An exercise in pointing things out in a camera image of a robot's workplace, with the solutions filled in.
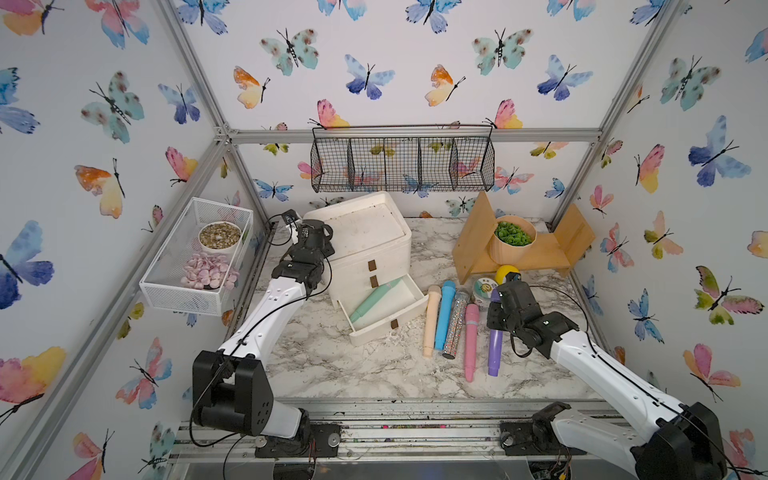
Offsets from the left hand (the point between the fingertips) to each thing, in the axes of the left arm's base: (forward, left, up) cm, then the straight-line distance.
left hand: (319, 236), depth 84 cm
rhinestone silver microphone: (-20, -38, -22) cm, 48 cm away
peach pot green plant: (+1, -56, -5) cm, 56 cm away
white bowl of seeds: (-8, +21, +8) cm, 24 cm away
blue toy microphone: (-13, -36, -22) cm, 44 cm away
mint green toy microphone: (-5, -16, -22) cm, 27 cm away
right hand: (-17, -49, -12) cm, 53 cm away
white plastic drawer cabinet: (-1, -15, -2) cm, 15 cm away
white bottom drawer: (-11, -25, -19) cm, 33 cm away
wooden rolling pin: (-9, -33, -22) cm, 40 cm away
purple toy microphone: (-25, -48, -15) cm, 56 cm away
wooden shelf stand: (+6, -75, -16) cm, 76 cm away
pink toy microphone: (-15, -44, -21) cm, 51 cm away
